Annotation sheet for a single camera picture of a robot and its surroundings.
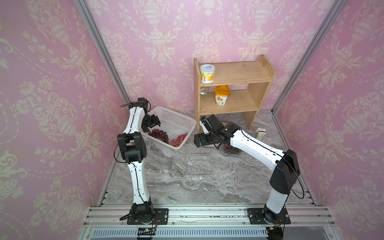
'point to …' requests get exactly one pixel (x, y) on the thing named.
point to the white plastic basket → (174, 128)
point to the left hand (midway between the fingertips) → (156, 127)
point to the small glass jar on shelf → (204, 90)
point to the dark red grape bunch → (160, 134)
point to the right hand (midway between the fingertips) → (201, 139)
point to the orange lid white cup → (221, 92)
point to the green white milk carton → (260, 133)
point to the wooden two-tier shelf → (231, 88)
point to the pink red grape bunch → (178, 140)
